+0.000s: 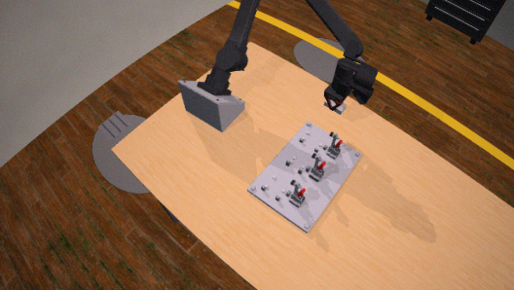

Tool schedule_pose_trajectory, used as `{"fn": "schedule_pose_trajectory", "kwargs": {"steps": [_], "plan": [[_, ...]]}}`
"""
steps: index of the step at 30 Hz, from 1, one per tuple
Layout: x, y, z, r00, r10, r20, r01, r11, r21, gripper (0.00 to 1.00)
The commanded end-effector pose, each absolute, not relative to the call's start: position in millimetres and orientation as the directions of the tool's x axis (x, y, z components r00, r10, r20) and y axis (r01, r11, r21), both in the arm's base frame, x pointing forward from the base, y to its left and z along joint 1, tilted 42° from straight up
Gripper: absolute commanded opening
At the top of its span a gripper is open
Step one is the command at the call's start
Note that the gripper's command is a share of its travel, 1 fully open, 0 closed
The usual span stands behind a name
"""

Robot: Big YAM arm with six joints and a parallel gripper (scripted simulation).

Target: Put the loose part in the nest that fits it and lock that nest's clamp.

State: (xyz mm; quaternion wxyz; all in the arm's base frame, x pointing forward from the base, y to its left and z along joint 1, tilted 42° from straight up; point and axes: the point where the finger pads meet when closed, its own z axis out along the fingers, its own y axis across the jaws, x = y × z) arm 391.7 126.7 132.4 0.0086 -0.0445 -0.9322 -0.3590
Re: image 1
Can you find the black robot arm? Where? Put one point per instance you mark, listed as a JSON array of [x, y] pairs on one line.
[[233, 56]]

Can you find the grey toggle clamp with red handle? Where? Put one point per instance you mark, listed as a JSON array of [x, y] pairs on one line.
[[297, 200], [332, 150]]

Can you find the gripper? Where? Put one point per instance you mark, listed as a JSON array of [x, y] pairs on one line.
[[331, 90]]

